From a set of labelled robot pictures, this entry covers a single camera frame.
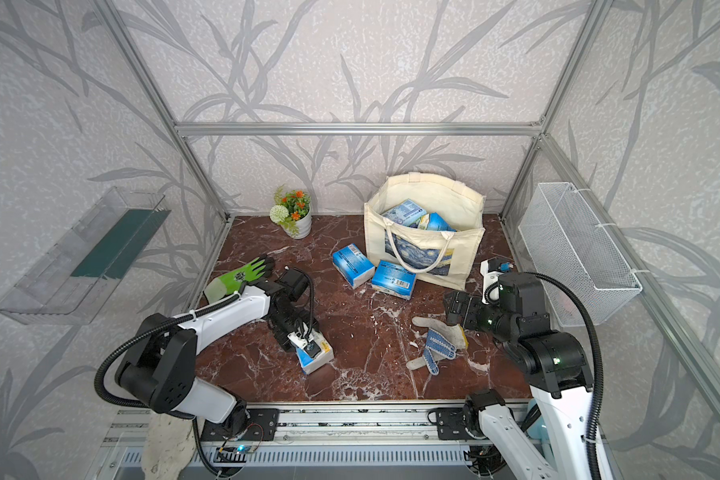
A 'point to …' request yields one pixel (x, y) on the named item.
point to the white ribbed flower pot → (304, 226)
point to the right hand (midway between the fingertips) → (458, 297)
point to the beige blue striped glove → (442, 340)
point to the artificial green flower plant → (292, 211)
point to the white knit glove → (169, 446)
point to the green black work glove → (234, 281)
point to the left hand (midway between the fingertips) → (309, 331)
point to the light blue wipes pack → (406, 212)
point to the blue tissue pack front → (308, 363)
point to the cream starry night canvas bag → (425, 224)
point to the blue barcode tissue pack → (352, 265)
